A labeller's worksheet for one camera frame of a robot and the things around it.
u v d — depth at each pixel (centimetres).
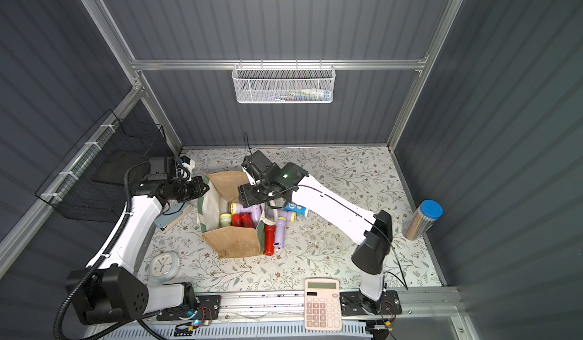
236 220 87
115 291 39
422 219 77
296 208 52
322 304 73
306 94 91
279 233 87
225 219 86
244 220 87
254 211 88
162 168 62
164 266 79
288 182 50
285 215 91
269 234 88
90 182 70
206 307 73
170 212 66
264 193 52
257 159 55
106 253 42
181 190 67
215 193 87
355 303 72
